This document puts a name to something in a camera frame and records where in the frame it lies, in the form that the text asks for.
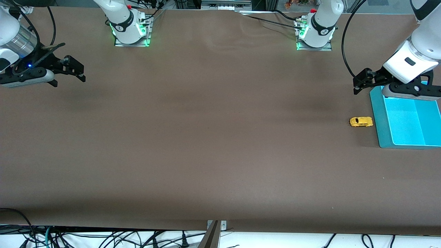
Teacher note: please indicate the small metal table bracket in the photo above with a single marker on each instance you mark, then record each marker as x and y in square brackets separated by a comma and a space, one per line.
[224, 225]

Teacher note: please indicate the aluminium frame rail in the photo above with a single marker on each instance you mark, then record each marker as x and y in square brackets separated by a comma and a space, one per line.
[224, 5]

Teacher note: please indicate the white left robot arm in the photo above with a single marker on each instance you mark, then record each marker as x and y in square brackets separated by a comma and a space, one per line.
[410, 62]

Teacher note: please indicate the yellow toy beetle car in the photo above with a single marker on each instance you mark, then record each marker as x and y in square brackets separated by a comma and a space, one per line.
[361, 121]

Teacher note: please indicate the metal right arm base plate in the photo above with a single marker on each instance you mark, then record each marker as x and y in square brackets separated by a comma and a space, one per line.
[119, 44]

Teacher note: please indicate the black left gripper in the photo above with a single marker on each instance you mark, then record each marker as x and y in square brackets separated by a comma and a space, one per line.
[380, 76]

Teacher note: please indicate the cyan plastic storage bin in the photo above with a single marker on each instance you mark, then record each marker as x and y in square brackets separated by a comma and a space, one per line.
[403, 127]

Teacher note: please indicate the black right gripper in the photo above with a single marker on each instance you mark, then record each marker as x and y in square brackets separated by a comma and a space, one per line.
[49, 62]

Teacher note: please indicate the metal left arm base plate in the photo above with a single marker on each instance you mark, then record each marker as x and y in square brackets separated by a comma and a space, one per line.
[327, 48]

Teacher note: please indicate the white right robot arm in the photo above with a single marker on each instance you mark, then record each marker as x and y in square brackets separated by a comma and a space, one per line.
[120, 24]

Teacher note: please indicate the metal table corner bracket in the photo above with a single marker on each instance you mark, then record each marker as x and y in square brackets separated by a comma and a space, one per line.
[28, 10]

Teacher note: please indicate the grey slanted beam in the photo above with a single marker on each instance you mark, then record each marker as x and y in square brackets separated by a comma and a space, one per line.
[211, 239]

